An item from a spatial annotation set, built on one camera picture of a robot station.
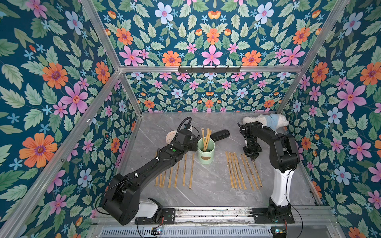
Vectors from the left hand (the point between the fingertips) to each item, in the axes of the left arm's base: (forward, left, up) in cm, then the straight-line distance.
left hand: (197, 139), depth 84 cm
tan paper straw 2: (-14, +9, -17) cm, 24 cm away
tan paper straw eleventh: (-22, -23, -16) cm, 35 cm away
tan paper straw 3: (-13, +14, -17) cm, 25 cm away
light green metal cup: (-8, -5, -7) cm, 12 cm away
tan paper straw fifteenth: (-24, -35, -17) cm, 45 cm away
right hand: (-8, -36, -14) cm, 40 cm away
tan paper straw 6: (-16, +23, -16) cm, 33 cm away
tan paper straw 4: (-19, +18, -16) cm, 31 cm away
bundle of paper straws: (+1, -5, -2) cm, 5 cm away
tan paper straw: (-12, +5, -16) cm, 21 cm away
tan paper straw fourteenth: (-25, -32, -17) cm, 44 cm away
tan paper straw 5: (-15, +21, -16) cm, 31 cm away
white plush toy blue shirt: (+16, -55, -7) cm, 57 cm away
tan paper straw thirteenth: (-25, -29, -16) cm, 42 cm away
